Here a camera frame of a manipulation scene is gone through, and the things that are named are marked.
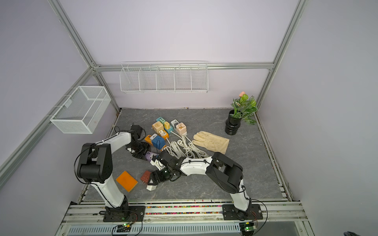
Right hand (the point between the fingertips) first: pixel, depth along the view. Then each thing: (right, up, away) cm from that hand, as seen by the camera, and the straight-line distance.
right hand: (152, 181), depth 80 cm
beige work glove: (+33, +20, +22) cm, 44 cm away
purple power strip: (-6, +12, +12) cm, 17 cm away
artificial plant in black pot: (+54, +41, +11) cm, 69 cm away
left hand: (-5, +13, +13) cm, 19 cm away
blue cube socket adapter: (0, +20, +14) cm, 24 cm away
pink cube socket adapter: (+14, +28, +19) cm, 36 cm away
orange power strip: (+1, +25, +20) cm, 32 cm away
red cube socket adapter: (-4, +2, +1) cm, 5 cm away
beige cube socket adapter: (-2, +30, +19) cm, 36 cm away
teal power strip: (+5, +27, +26) cm, 37 cm away
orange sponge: (-16, -2, +5) cm, 17 cm away
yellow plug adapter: (+4, +31, +22) cm, 38 cm away
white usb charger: (0, -2, -3) cm, 3 cm away
